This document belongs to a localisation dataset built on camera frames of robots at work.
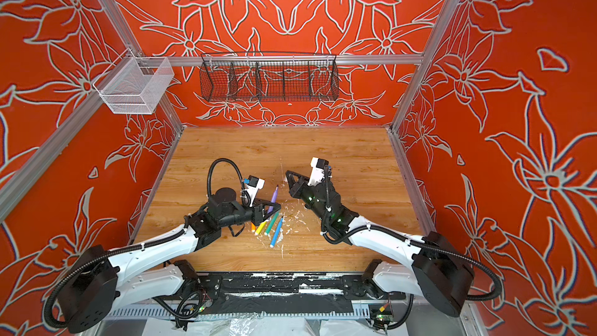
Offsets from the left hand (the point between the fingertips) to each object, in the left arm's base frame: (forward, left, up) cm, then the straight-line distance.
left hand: (279, 206), depth 74 cm
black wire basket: (+54, +10, +14) cm, 57 cm away
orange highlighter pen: (-2, +11, -15) cm, 19 cm away
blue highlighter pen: (-3, +2, -15) cm, 16 cm away
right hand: (+9, -1, +8) cm, 12 cm away
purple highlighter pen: (+2, +2, +4) cm, 5 cm away
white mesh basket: (+41, +64, +16) cm, 78 cm away
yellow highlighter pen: (-2, +8, -15) cm, 17 cm away
